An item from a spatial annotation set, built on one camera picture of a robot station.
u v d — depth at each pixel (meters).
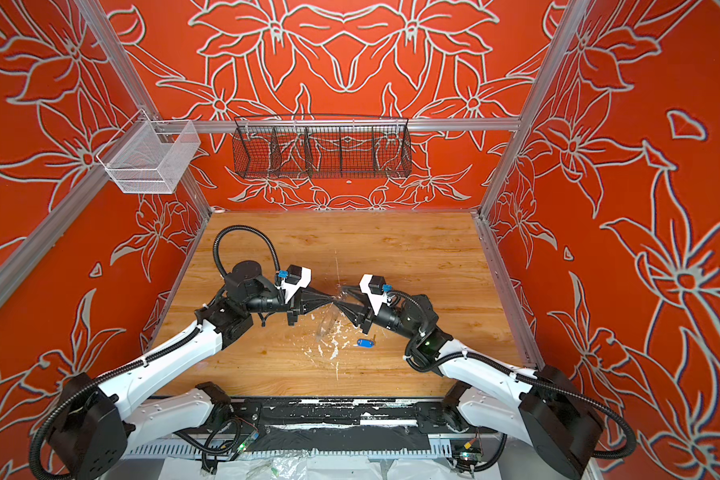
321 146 0.98
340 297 0.69
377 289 0.59
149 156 0.92
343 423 0.73
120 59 0.77
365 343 0.85
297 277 0.58
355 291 0.70
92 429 0.39
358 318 0.63
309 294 0.64
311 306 0.65
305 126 0.92
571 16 0.71
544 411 0.41
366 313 0.62
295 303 0.61
